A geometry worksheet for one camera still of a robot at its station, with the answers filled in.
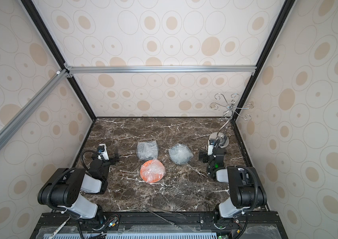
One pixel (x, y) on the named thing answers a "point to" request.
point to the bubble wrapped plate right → (180, 154)
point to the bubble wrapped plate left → (147, 150)
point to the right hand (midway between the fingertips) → (214, 149)
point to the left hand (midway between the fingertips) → (112, 146)
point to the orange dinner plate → (152, 171)
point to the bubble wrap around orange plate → (152, 171)
